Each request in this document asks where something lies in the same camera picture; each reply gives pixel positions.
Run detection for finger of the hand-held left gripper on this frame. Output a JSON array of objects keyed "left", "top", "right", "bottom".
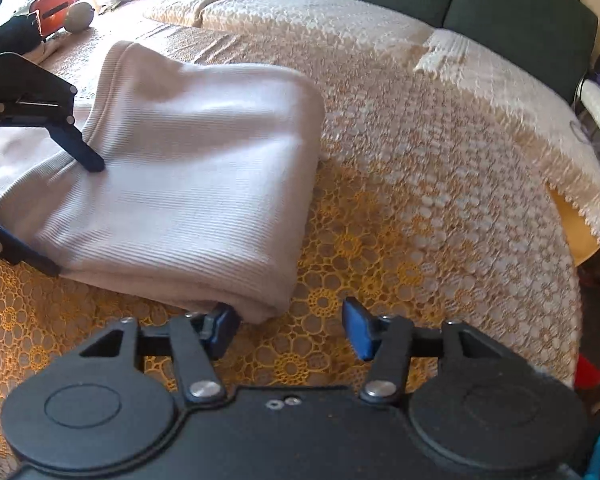
[
  {"left": 0, "top": 67, "right": 106, "bottom": 173},
  {"left": 0, "top": 224, "right": 62, "bottom": 278}
]

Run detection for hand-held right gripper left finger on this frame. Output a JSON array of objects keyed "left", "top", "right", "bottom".
[{"left": 80, "top": 302, "right": 238, "bottom": 403}]

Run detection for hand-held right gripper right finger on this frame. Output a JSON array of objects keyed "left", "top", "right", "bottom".
[{"left": 342, "top": 296, "right": 523, "bottom": 403}]

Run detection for beige pants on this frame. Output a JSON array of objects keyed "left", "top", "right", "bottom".
[{"left": 0, "top": 40, "right": 327, "bottom": 324}]

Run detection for beige folded cloth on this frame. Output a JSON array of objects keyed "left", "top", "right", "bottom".
[{"left": 22, "top": 37, "right": 66, "bottom": 66}]

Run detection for black garment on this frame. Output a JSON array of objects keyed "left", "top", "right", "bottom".
[{"left": 0, "top": 12, "right": 46, "bottom": 54}]

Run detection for orange case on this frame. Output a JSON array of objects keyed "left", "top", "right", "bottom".
[{"left": 30, "top": 0, "right": 81, "bottom": 36}]

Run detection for grey round ball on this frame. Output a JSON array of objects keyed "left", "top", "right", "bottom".
[{"left": 64, "top": 1, "right": 95, "bottom": 33}]

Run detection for red cloth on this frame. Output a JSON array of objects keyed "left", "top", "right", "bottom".
[{"left": 575, "top": 352, "right": 600, "bottom": 391}]

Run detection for cream lace sofa cover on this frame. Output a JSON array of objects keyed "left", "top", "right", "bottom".
[{"left": 90, "top": 0, "right": 600, "bottom": 241}]

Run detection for green sofa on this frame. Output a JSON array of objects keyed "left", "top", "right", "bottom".
[{"left": 90, "top": 0, "right": 600, "bottom": 267}]

